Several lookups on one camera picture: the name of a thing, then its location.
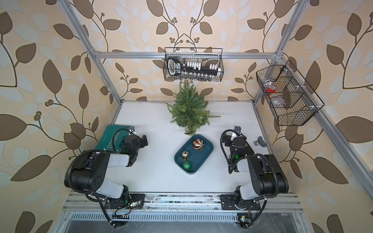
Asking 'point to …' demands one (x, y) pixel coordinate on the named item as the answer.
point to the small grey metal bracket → (260, 141)
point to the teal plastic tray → (197, 158)
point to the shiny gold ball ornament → (184, 155)
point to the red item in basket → (271, 89)
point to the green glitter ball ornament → (186, 165)
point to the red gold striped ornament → (198, 144)
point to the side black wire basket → (290, 98)
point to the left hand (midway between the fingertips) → (134, 135)
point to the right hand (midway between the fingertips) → (233, 132)
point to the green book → (112, 137)
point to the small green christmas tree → (190, 109)
